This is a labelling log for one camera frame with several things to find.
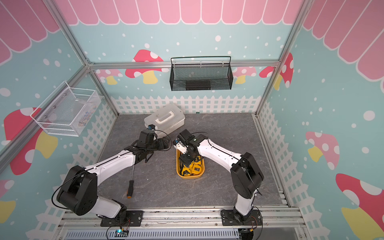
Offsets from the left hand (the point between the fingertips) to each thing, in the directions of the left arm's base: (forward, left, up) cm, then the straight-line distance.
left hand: (165, 142), depth 90 cm
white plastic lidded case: (+19, +2, +1) cm, 19 cm away
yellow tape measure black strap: (-15, -13, -8) cm, 21 cm away
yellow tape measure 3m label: (-12, -19, -10) cm, 25 cm away
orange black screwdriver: (-25, +17, -10) cm, 31 cm away
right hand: (-9, -14, -2) cm, 17 cm away
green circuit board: (-44, +17, -14) cm, 49 cm away
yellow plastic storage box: (-17, -15, -10) cm, 25 cm away
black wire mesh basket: (+37, -20, +24) cm, 49 cm away
